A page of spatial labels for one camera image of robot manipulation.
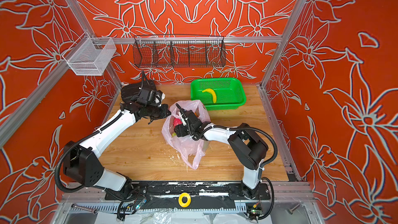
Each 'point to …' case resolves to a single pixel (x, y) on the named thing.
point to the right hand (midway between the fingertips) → (179, 125)
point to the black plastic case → (128, 92)
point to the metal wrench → (95, 211)
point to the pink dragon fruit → (176, 122)
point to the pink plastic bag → (190, 151)
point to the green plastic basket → (230, 93)
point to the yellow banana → (212, 92)
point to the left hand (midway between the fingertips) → (171, 111)
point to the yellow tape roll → (187, 204)
